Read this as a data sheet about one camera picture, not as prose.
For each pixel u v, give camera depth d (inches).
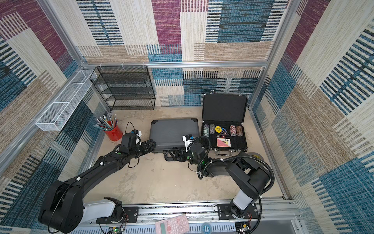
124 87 42.7
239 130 40.0
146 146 30.5
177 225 27.5
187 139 31.2
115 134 38.4
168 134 36.7
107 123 38.0
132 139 26.9
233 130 39.7
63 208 16.1
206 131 39.5
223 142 38.2
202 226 28.0
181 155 30.0
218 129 41.1
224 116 41.5
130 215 29.3
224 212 28.9
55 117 27.9
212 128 40.1
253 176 18.3
